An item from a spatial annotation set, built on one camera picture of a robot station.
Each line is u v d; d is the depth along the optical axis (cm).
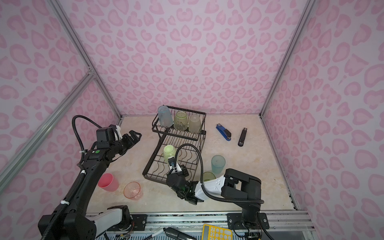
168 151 77
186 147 62
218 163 84
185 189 62
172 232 69
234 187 49
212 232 69
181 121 81
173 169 67
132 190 82
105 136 59
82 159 58
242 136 103
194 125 88
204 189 53
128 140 70
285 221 75
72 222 39
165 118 86
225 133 106
